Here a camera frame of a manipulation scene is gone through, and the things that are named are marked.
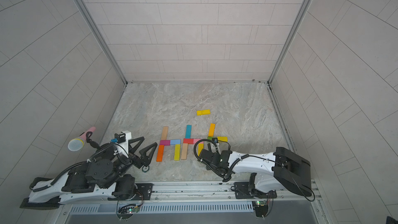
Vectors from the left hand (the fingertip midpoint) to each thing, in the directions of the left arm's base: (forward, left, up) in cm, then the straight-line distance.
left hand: (154, 143), depth 63 cm
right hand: (-1, -24, -25) cm, 35 cm away
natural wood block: (+15, +2, -21) cm, 26 cm away
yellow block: (+5, -6, -21) cm, 23 cm away
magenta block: (+9, +1, -21) cm, 23 cm away
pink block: (+11, -16, -22) cm, 29 cm away
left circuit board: (-21, +13, -21) cm, 33 cm away
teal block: (+16, -11, -23) cm, 30 cm away
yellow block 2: (+30, -20, -21) cm, 42 cm away
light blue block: (+10, -4, -22) cm, 25 cm away
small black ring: (-5, +9, -23) cm, 25 cm away
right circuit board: (-20, -47, -24) cm, 56 cm away
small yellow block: (+13, -32, -23) cm, 41 cm away
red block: (+11, -12, -22) cm, 27 cm away
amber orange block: (+18, -25, -21) cm, 37 cm away
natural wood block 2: (+4, -10, -22) cm, 24 cm away
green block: (+13, -24, -22) cm, 35 cm away
